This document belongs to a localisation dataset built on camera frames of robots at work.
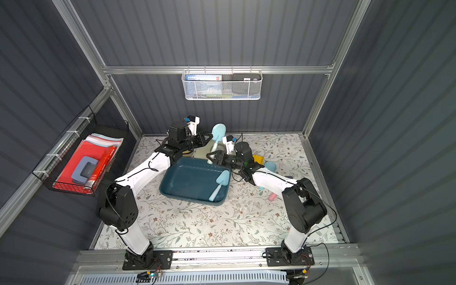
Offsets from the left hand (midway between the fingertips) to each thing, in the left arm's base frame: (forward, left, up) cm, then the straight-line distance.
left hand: (214, 135), depth 82 cm
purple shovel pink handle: (-18, -30, -27) cm, 44 cm away
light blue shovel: (+2, -2, 0) cm, 3 cm away
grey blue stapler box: (-20, +49, +2) cm, 53 cm away
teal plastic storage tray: (-7, +13, -28) cm, 32 cm away
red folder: (-7, +53, +1) cm, 54 cm away
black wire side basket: (+4, +55, +6) cm, 56 cm away
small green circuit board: (-51, +27, -30) cm, 65 cm away
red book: (-18, +44, +2) cm, 47 cm away
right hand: (-10, +3, -5) cm, 12 cm away
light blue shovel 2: (-7, -3, -28) cm, 29 cm away
